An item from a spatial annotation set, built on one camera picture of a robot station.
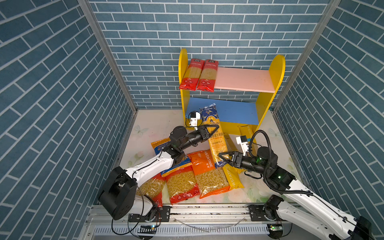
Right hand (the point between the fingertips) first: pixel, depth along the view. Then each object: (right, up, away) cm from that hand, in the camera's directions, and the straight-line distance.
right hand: (219, 155), depth 66 cm
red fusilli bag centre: (-19, -18, +14) cm, 29 cm away
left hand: (0, +12, +1) cm, 12 cm away
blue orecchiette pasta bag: (-35, 0, +27) cm, 44 cm away
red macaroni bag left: (-34, -20, +12) cm, 41 cm away
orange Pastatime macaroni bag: (-4, -17, +16) cm, 24 cm away
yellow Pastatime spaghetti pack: (+10, -15, +17) cm, 25 cm away
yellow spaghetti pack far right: (+25, +9, +39) cm, 47 cm away
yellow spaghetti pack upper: (+5, +4, +1) cm, 7 cm away
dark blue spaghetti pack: (-1, +5, 0) cm, 5 cm away
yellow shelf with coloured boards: (+24, +35, +49) cm, 65 cm away
